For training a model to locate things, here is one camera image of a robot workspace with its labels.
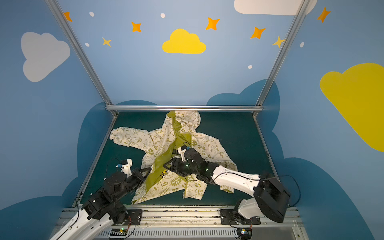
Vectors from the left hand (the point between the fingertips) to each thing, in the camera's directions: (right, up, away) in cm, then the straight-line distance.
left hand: (152, 167), depth 74 cm
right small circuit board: (+47, -33, -1) cm, 57 cm away
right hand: (+8, 0, 0) cm, 8 cm away
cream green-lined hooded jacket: (-3, +8, +27) cm, 29 cm away
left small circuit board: (-16, -32, -1) cm, 36 cm away
